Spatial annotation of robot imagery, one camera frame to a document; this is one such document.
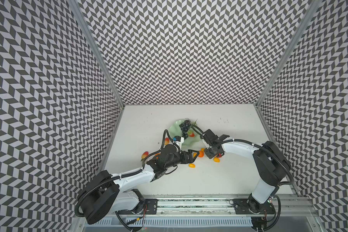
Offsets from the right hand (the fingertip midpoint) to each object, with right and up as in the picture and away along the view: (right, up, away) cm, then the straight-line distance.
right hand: (212, 153), depth 92 cm
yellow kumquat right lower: (+2, -4, -3) cm, 5 cm away
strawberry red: (-13, +11, +4) cm, 17 cm away
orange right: (-7, 0, -3) cm, 8 cm away
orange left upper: (-31, +5, -28) cm, 42 cm away
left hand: (-13, +2, -13) cm, 19 cm away
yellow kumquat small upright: (-13, +4, -18) cm, 23 cm away
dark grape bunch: (-18, +17, +4) cm, 25 cm away
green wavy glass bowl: (-24, +14, +10) cm, 30 cm away
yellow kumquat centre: (-13, -6, -5) cm, 16 cm away
